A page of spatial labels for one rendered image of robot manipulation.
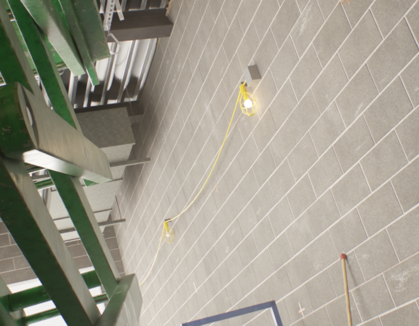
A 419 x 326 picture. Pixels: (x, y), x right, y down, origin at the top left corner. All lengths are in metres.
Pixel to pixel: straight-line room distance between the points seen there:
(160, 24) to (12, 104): 5.85
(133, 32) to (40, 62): 4.69
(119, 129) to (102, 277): 5.07
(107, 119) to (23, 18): 5.29
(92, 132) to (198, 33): 1.70
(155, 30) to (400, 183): 3.65
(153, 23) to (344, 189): 3.27
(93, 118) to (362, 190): 3.80
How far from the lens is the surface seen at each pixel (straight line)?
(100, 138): 7.01
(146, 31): 6.66
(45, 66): 1.98
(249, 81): 4.94
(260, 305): 4.89
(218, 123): 5.85
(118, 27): 6.66
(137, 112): 8.31
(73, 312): 1.36
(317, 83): 4.23
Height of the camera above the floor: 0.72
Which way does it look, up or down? 21 degrees up
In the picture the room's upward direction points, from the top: 17 degrees counter-clockwise
